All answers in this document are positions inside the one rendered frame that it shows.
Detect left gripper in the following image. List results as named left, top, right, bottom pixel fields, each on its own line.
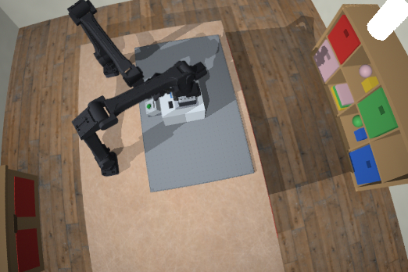
left=153, top=88, right=172, bottom=101

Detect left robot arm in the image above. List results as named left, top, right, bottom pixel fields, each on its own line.
left=67, top=0, right=144, bottom=88

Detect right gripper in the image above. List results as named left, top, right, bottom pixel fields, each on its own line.
left=171, top=81, right=201, bottom=101

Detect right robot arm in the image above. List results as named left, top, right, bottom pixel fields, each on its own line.
left=72, top=61, right=207, bottom=176

